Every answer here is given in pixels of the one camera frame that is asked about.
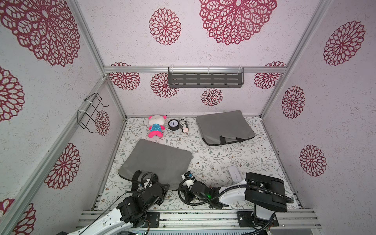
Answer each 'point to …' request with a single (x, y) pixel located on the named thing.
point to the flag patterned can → (184, 127)
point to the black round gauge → (173, 125)
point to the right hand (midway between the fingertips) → (179, 189)
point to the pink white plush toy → (156, 123)
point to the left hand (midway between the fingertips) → (170, 185)
